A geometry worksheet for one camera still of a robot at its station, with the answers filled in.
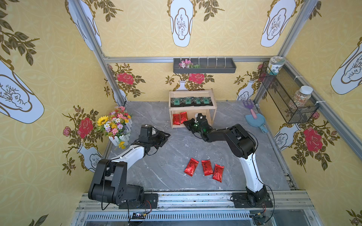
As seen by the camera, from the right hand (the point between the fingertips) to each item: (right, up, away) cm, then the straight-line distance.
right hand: (186, 118), depth 102 cm
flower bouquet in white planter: (-43, -5, -17) cm, 46 cm away
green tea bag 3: (+8, +12, -9) cm, 17 cm away
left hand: (-14, -10, -12) cm, 21 cm away
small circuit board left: (-25, -50, -29) cm, 63 cm away
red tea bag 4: (+12, -28, -19) cm, 36 cm away
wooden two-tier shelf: (+15, +18, -4) cm, 23 cm away
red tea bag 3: (+3, -29, -18) cm, 34 cm away
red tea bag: (-7, -1, +2) cm, 8 cm away
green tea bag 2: (+1, +12, -10) cm, 15 cm away
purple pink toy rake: (+55, +11, +18) cm, 59 cm away
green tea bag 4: (+14, +12, -10) cm, 20 cm away
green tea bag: (-6, +11, -10) cm, 16 cm away
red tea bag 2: (-2, +1, +1) cm, 3 cm away
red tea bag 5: (+18, -31, -21) cm, 41 cm away
